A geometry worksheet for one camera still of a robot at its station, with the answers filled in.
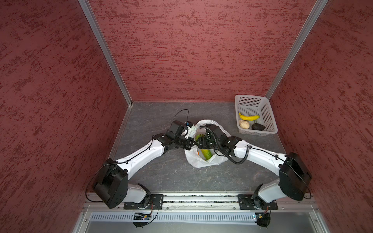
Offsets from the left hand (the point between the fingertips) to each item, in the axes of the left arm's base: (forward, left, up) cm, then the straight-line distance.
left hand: (194, 146), depth 81 cm
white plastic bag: (-6, 0, 0) cm, 6 cm away
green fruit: (0, -8, -9) cm, 13 cm away
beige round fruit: (+21, -36, -8) cm, 43 cm away
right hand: (+2, -4, -3) cm, 5 cm away
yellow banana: (+29, -42, -10) cm, 52 cm away
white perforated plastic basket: (+44, -47, -12) cm, 65 cm away
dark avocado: (+20, -46, -8) cm, 50 cm away
